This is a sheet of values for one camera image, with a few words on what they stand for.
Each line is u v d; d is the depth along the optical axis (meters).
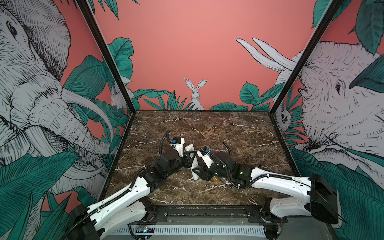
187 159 0.65
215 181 0.65
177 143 0.66
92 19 0.73
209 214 0.75
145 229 0.70
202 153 0.65
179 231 0.70
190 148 0.73
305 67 0.90
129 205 0.49
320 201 0.40
